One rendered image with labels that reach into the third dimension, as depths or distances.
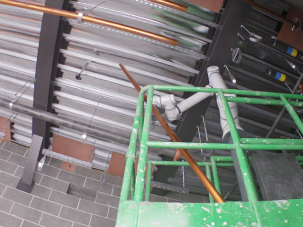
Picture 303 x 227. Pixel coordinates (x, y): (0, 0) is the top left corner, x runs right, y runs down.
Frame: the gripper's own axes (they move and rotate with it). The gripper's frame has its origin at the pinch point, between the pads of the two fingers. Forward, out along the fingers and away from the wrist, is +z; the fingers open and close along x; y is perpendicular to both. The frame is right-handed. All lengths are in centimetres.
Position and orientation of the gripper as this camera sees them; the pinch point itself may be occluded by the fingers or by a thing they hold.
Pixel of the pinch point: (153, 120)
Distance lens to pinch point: 218.3
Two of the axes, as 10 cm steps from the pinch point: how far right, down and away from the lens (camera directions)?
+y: -10.0, -0.6, 0.1
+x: 0.4, -8.4, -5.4
